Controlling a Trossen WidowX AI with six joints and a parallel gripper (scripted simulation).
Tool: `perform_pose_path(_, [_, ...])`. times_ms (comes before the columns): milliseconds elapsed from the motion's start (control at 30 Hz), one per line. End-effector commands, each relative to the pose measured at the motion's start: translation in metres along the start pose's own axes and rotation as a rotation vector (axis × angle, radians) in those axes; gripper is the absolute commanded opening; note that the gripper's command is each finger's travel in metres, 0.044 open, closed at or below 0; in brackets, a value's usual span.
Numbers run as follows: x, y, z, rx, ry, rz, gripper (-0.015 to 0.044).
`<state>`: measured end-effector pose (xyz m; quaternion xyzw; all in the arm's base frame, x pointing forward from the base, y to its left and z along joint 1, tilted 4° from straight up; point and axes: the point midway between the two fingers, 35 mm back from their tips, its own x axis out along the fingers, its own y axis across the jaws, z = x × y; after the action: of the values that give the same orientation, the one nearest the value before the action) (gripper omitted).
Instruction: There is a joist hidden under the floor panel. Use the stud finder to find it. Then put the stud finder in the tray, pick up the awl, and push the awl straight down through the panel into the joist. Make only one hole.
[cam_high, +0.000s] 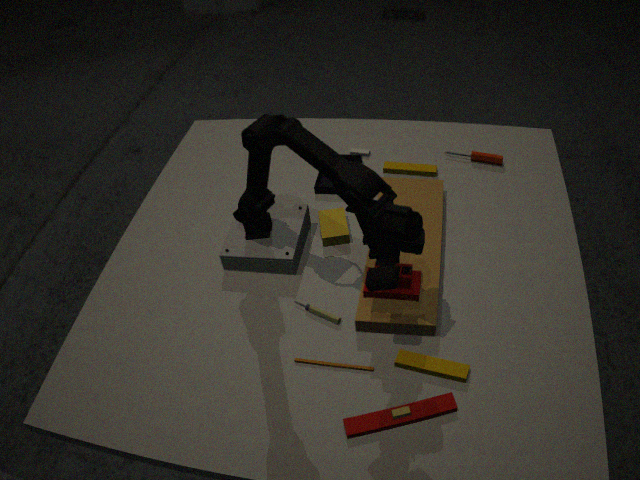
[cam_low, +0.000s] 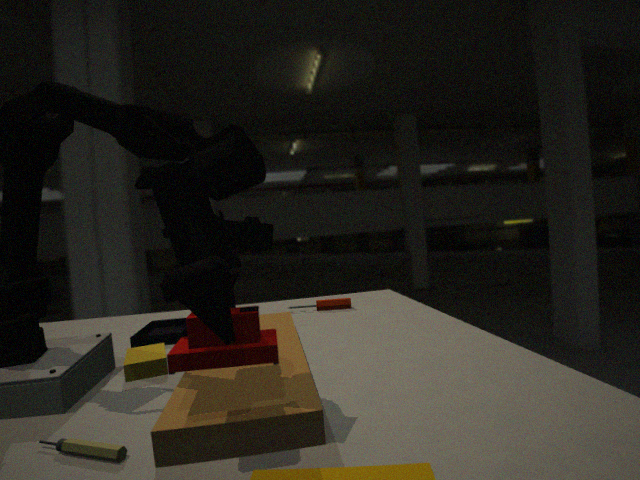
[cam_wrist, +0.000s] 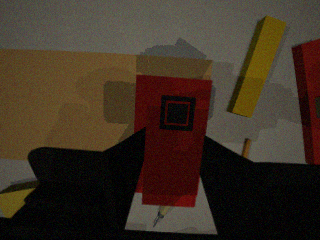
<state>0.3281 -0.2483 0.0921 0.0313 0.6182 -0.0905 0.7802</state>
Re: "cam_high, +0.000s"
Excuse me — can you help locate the tan wooden panel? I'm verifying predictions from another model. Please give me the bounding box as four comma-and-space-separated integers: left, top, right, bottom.
355, 177, 443, 337

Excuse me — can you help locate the thin orange rod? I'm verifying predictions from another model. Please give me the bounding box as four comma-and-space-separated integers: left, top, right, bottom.
295, 358, 374, 372

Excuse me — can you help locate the awl with orange-brown handle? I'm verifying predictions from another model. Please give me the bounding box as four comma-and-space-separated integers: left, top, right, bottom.
445, 151, 503, 166

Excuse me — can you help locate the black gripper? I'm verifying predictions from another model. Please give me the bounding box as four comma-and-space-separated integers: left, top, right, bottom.
362, 234, 401, 292

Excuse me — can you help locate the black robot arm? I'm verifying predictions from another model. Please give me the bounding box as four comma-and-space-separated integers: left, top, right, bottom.
232, 114, 425, 256

